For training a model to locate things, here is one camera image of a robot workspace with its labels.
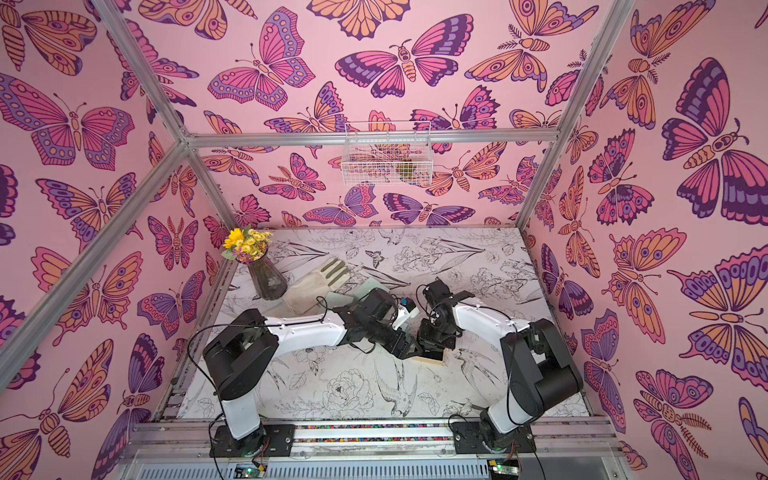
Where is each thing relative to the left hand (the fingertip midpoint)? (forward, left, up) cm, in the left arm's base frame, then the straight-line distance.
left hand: (417, 347), depth 83 cm
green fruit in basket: (+48, +3, +25) cm, 54 cm away
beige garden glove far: (+20, +35, -5) cm, 41 cm away
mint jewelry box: (-2, -8, -6) cm, 10 cm away
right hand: (+3, -3, -4) cm, 6 cm away
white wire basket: (+53, +9, +28) cm, 60 cm away
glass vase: (+20, +46, +2) cm, 51 cm away
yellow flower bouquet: (+22, +48, +18) cm, 56 cm away
